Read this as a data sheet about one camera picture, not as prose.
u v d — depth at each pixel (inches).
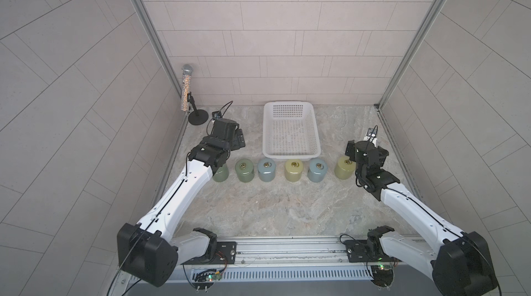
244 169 32.6
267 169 33.5
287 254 28.5
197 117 43.1
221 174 34.2
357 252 27.9
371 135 26.2
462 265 15.4
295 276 29.1
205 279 25.7
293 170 33.3
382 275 26.8
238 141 27.8
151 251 14.3
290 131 41.5
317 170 33.3
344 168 33.2
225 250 27.9
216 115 25.8
